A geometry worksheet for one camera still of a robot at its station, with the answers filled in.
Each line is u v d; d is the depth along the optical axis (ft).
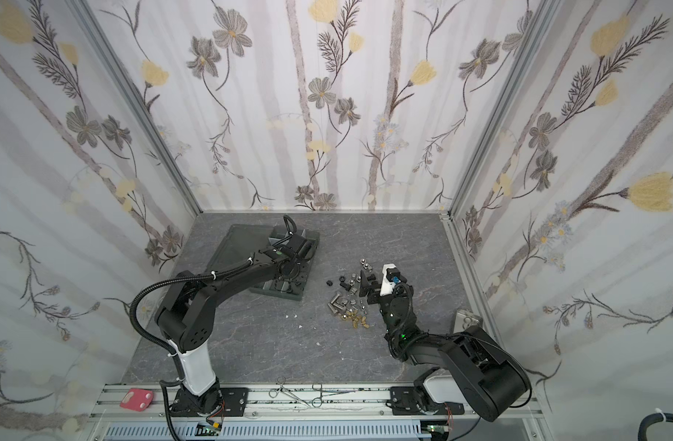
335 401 2.47
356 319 2.90
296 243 2.45
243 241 3.89
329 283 3.22
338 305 3.04
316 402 2.46
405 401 2.41
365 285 2.47
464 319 2.97
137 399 2.41
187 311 1.59
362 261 3.42
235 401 2.40
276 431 2.31
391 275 2.29
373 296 2.46
